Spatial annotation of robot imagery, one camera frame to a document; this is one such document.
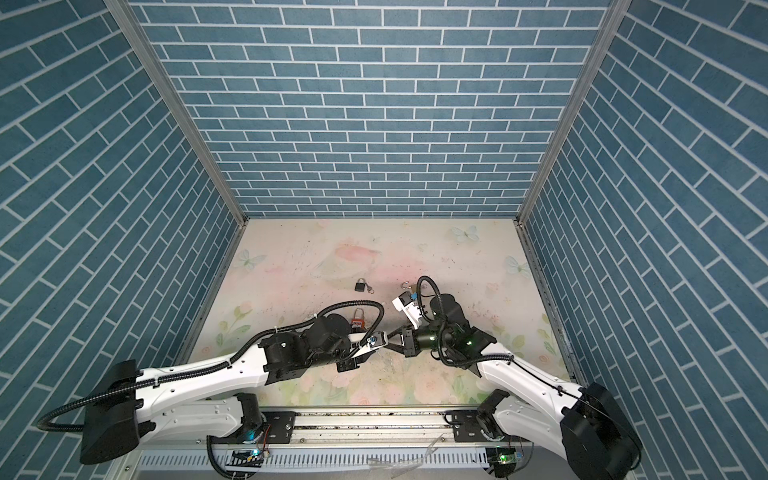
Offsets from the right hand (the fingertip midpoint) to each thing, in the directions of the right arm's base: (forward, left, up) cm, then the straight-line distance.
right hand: (379, 344), depth 72 cm
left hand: (+2, +2, -3) cm, 4 cm away
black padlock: (+26, +11, -15) cm, 32 cm away
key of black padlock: (+24, +7, -14) cm, 29 cm away
